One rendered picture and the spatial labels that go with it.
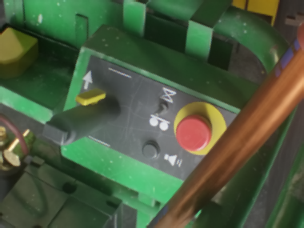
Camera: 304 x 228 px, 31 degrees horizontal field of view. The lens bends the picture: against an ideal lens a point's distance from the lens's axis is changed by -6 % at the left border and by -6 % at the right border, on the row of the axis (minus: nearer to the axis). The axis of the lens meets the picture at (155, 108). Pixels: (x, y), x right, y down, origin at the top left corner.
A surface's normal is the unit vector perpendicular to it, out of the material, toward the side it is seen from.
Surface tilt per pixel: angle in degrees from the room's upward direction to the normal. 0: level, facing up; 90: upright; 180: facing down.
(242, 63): 0
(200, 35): 90
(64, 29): 90
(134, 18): 90
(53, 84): 0
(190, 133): 58
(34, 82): 0
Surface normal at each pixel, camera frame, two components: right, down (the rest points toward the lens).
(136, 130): -0.35, 0.18
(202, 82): 0.07, -0.67
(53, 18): -0.45, 0.64
